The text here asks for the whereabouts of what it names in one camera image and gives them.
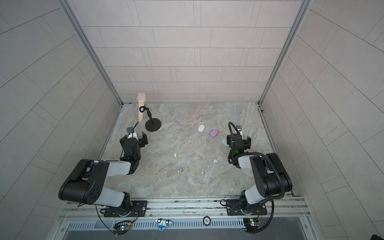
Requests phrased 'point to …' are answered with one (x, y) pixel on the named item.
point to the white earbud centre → (215, 160)
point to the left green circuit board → (122, 227)
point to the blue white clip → (162, 224)
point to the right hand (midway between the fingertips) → (239, 133)
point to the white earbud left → (175, 155)
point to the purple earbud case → (213, 133)
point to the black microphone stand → (152, 124)
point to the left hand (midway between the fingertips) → (137, 131)
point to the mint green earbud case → (224, 142)
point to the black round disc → (206, 221)
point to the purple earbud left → (180, 170)
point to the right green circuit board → (252, 225)
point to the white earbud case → (201, 128)
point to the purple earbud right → (210, 179)
